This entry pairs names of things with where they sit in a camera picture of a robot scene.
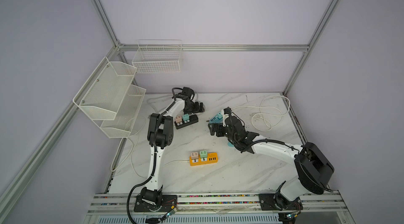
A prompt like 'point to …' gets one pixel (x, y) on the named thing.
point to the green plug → (203, 154)
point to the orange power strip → (212, 158)
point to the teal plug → (185, 117)
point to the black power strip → (193, 119)
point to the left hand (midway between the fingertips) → (198, 111)
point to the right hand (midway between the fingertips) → (213, 124)
